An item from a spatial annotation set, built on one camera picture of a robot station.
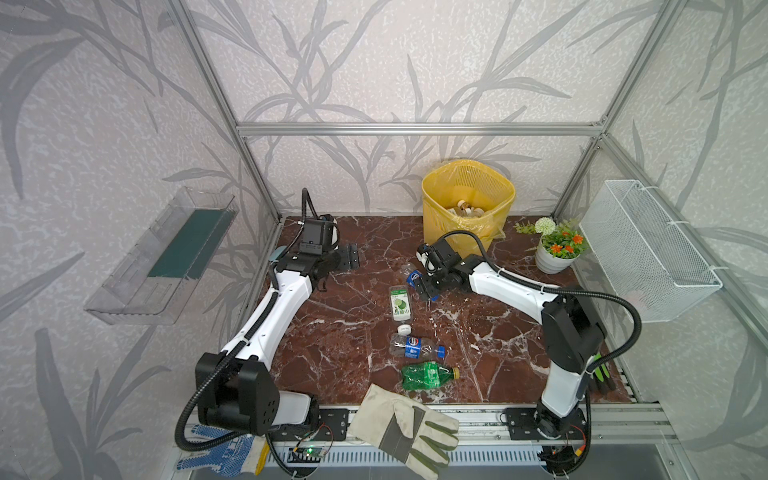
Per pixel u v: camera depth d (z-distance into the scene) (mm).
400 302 932
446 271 689
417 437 717
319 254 618
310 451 707
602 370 806
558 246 943
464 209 1001
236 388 402
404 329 869
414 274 962
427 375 787
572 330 479
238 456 693
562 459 704
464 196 1054
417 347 806
